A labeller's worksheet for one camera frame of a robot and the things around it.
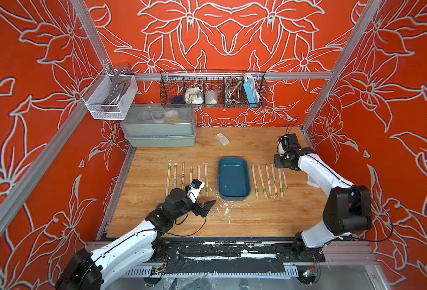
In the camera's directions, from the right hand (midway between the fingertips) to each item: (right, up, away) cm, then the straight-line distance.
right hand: (277, 160), depth 90 cm
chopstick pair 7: (-41, -7, +8) cm, 42 cm away
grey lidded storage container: (-69, +19, +13) cm, 72 cm away
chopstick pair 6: (-36, -15, +2) cm, 39 cm away
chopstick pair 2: (-6, -16, +1) cm, 17 cm away
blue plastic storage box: (-22, -10, +3) cm, 24 cm away
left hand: (-35, -14, -11) cm, 40 cm away
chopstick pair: (-10, -13, +4) cm, 17 cm away
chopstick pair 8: (-45, -9, +8) cm, 46 cm away
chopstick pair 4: (0, -16, +1) cm, 16 cm away
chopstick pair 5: (+4, -13, +4) cm, 14 cm away
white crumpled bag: (-43, +34, +3) cm, 55 cm away
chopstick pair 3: (-3, -17, 0) cm, 17 cm away
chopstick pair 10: (-53, -14, +4) cm, 55 cm away
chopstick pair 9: (-49, -9, +8) cm, 51 cm away
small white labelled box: (-26, +11, +21) cm, 35 cm away
